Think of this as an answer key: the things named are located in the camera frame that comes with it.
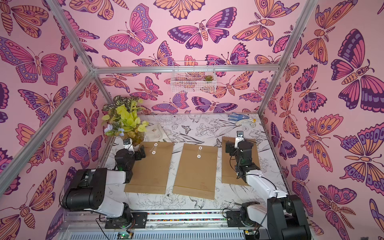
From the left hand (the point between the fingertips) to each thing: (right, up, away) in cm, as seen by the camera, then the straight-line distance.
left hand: (137, 145), depth 94 cm
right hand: (+62, +4, -7) cm, 63 cm away
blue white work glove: (+73, +17, +20) cm, 77 cm away
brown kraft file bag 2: (+56, -17, -8) cm, 59 cm away
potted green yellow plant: (-6, +19, -8) cm, 21 cm away
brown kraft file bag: (+37, -16, -4) cm, 41 cm away
